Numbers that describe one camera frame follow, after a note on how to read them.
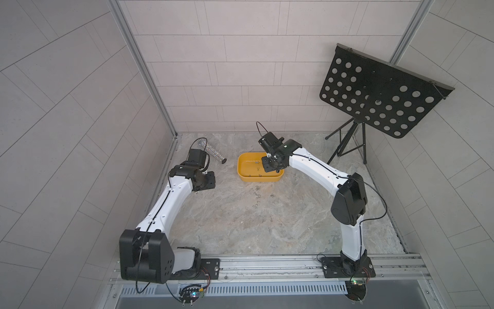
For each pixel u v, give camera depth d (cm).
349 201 49
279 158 62
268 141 67
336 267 68
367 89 73
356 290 68
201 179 69
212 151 104
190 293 68
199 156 63
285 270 72
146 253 39
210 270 71
